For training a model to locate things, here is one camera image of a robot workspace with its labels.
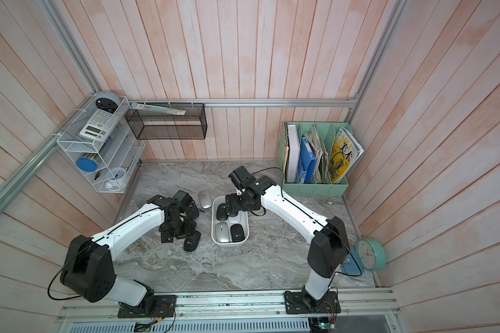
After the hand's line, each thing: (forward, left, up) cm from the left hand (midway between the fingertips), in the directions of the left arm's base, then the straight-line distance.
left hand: (183, 240), depth 83 cm
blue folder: (+33, -54, +11) cm, 64 cm away
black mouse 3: (+6, -21, -6) cm, 23 cm away
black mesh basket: (+57, +22, +15) cm, 63 cm away
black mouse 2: (+15, -19, -4) cm, 25 cm away
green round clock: (-6, -74, +1) cm, 74 cm away
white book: (+33, -47, +17) cm, 60 cm away
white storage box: (+13, -24, -6) cm, 28 cm away
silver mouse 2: (+6, -15, -5) cm, 17 cm away
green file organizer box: (+52, -67, +15) cm, 86 cm away
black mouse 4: (+15, -14, -4) cm, 21 cm away
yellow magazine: (+39, -73, +13) cm, 84 cm away
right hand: (+11, -21, +9) cm, 25 cm away
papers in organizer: (+34, -59, +16) cm, 70 cm away
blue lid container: (+19, +35, +24) cm, 46 cm away
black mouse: (+1, -2, -4) cm, 5 cm away
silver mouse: (+24, -5, -6) cm, 25 cm away
